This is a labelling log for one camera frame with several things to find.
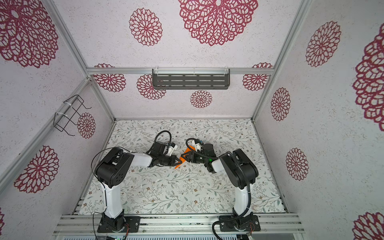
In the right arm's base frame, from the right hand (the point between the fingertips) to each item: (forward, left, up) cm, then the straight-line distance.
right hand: (183, 154), depth 93 cm
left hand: (-3, +2, -7) cm, 8 cm away
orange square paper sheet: (-1, +1, -4) cm, 4 cm away
